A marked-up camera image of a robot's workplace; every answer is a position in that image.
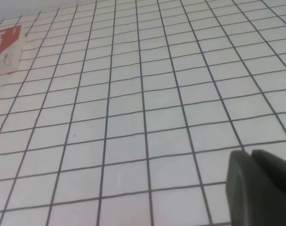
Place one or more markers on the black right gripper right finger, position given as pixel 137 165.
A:
pixel 273 194

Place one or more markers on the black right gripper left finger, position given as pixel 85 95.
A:
pixel 242 188

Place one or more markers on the red and white book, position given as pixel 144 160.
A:
pixel 12 41

